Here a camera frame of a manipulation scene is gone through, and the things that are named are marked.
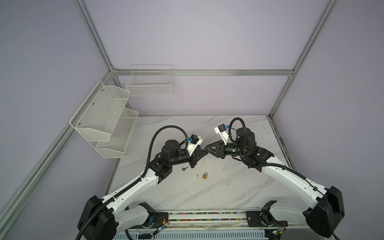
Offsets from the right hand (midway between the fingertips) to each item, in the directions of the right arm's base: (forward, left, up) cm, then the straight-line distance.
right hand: (206, 148), depth 69 cm
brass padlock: (-3, 0, -27) cm, 27 cm away
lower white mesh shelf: (+10, +54, -15) cm, 57 cm away
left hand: (-1, 0, -3) cm, 3 cm away
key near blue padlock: (+2, +13, -26) cm, 29 cm away
